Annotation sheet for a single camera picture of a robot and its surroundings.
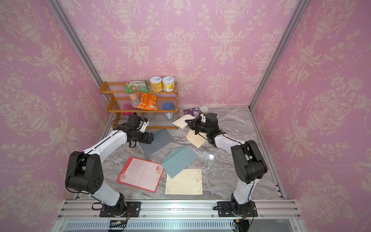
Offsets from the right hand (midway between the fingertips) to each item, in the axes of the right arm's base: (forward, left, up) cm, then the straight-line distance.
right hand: (184, 119), depth 86 cm
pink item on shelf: (+21, +41, -7) cm, 47 cm away
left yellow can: (+19, +16, +14) cm, 28 cm away
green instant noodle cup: (+22, -15, -15) cm, 31 cm away
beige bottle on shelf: (+18, +33, +1) cm, 37 cm away
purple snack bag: (+23, -8, -18) cm, 30 cm away
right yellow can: (+18, +9, +13) cm, 24 cm away
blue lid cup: (+21, +11, -9) cm, 25 cm away
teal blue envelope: (-15, +6, -22) cm, 27 cm away
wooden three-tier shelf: (+23, +18, -9) cm, 30 cm away
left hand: (-4, +25, -12) cm, 28 cm away
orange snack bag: (+19, +25, -2) cm, 32 cm away
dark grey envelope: (0, +17, -20) cm, 26 cm away
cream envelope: (0, +3, -2) cm, 3 cm away
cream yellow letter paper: (-29, 0, -22) cm, 36 cm away
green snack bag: (+19, +26, +11) cm, 34 cm away
